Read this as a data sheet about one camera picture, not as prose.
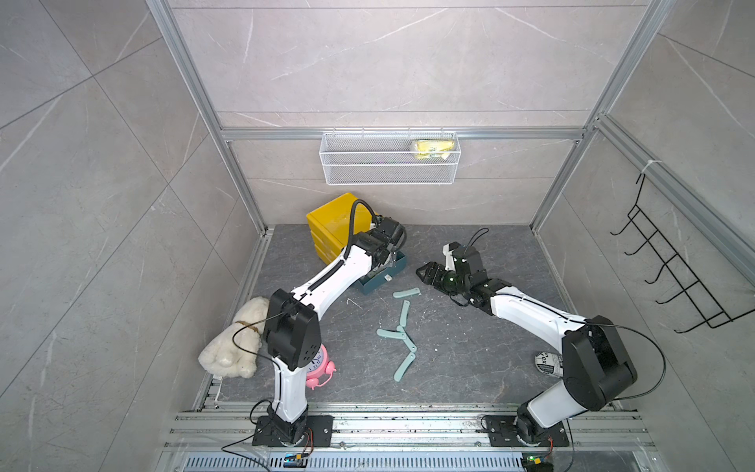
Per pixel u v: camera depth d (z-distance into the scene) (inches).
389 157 39.6
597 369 17.3
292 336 19.2
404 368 33.0
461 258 26.5
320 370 31.9
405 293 39.3
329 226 35.5
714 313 22.9
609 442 29.9
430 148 33.3
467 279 26.5
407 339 35.0
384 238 26.5
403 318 36.9
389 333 35.7
